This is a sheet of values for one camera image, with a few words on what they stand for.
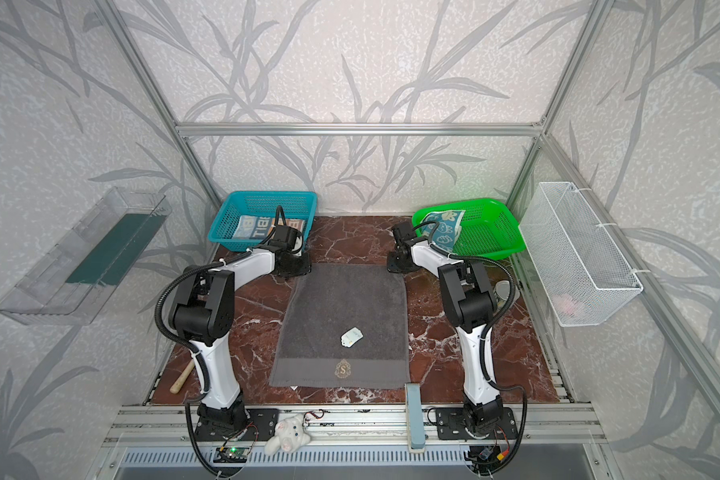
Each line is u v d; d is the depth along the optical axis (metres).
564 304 0.72
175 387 0.78
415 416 0.75
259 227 1.15
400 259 0.91
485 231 1.15
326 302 0.96
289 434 0.69
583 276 0.61
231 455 0.72
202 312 0.53
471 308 0.57
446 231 1.10
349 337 0.87
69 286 0.64
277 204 1.16
